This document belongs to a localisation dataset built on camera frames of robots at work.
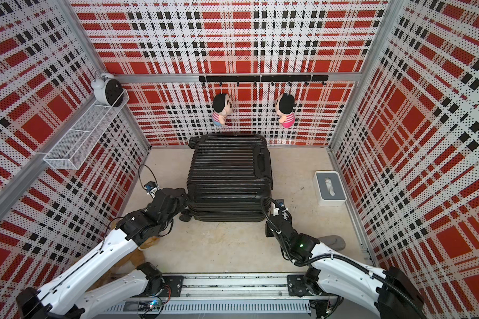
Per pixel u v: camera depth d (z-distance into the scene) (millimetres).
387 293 410
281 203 716
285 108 958
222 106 909
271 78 886
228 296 733
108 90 784
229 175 819
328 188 965
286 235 595
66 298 396
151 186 654
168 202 560
